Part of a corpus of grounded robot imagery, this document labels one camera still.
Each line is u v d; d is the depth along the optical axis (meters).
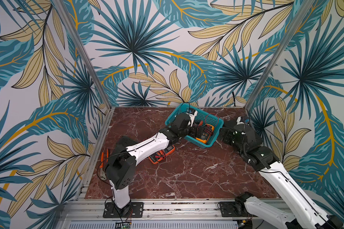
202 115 1.06
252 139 0.51
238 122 0.64
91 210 0.75
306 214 0.38
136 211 0.73
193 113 0.72
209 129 0.94
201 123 1.02
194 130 0.73
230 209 0.73
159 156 0.88
